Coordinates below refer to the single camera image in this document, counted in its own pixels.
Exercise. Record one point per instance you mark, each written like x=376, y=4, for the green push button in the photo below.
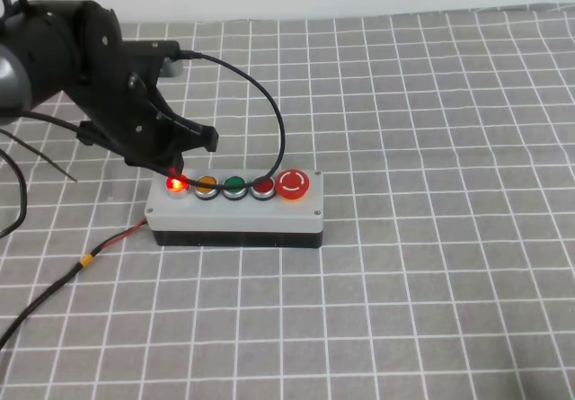
x=235, y=188

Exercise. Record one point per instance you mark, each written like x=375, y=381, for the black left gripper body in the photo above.
x=117, y=76

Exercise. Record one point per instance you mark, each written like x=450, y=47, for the yellow push button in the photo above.
x=206, y=193

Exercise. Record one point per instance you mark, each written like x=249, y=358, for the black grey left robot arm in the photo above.
x=76, y=47

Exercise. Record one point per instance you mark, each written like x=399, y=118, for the grey checkered tablecloth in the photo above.
x=446, y=141

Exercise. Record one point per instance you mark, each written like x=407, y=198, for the grey black button switch box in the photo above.
x=232, y=223

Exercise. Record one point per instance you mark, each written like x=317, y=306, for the lit red indicator button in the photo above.
x=176, y=189

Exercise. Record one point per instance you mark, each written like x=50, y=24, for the red emergency stop button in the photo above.
x=292, y=184

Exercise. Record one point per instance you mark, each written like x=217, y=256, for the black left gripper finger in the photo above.
x=184, y=134
x=167, y=161

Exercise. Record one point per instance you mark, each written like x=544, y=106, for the red push button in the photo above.
x=264, y=190

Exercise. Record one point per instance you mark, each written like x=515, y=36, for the black power cable yellow connector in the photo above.
x=45, y=278

